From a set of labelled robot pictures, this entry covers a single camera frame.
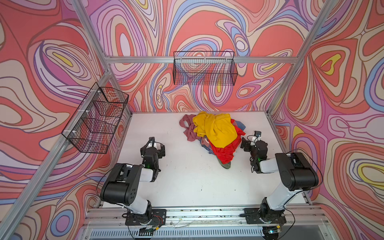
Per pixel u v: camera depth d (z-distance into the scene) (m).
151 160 0.71
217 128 0.89
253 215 0.74
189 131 1.04
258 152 0.74
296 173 0.48
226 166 0.89
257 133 0.82
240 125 1.01
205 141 0.94
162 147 0.88
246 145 0.87
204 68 0.96
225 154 0.89
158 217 0.73
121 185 0.46
